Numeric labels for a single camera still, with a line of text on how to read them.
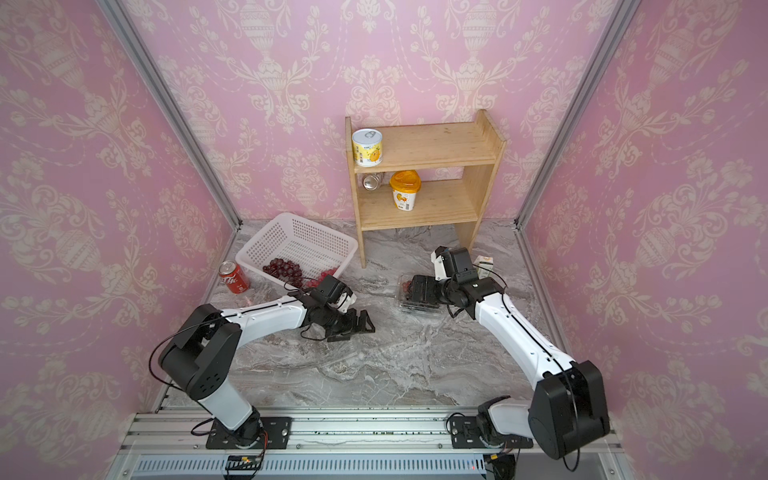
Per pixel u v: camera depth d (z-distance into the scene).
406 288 1.00
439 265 0.76
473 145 0.81
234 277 0.94
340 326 0.79
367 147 0.71
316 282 0.99
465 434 0.73
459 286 0.62
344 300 0.77
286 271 1.00
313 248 1.12
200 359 0.46
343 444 0.73
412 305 0.94
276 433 0.75
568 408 0.40
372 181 0.95
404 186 0.89
